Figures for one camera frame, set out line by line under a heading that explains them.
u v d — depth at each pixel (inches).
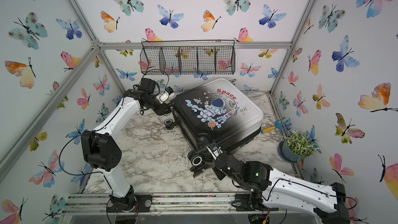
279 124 41.5
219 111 31.5
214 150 23.7
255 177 18.8
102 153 19.0
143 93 24.7
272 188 16.6
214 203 29.7
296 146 30.0
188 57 38.7
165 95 31.0
